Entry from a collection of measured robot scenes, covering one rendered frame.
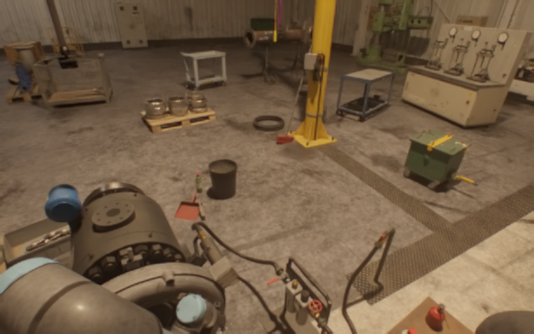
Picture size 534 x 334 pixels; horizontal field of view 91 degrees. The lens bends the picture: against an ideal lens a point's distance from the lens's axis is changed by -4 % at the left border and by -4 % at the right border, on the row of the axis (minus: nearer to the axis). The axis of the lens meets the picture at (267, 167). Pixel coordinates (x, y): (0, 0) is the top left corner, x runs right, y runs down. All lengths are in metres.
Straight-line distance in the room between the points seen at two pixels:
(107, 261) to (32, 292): 1.01
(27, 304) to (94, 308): 0.09
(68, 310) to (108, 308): 0.05
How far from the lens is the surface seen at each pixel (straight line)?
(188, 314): 1.01
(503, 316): 0.68
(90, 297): 0.49
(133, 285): 1.25
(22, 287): 0.55
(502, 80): 6.70
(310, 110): 4.40
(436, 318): 1.80
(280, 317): 2.20
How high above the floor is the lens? 1.90
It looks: 30 degrees down
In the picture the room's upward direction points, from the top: 1 degrees clockwise
